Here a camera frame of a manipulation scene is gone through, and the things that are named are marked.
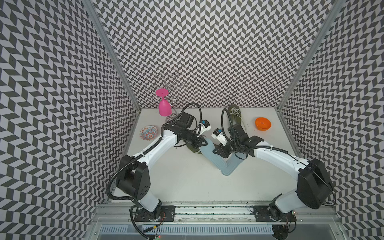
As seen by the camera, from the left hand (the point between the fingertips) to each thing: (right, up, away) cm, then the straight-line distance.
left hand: (204, 144), depth 80 cm
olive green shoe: (+23, +18, +25) cm, 38 cm away
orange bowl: (+42, +10, +25) cm, 50 cm away
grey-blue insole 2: (+17, -12, +8) cm, 22 cm away
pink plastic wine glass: (-24, +21, +11) cm, 34 cm away
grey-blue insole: (+6, -10, +8) cm, 15 cm away
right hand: (+6, -5, +1) cm, 8 cm away
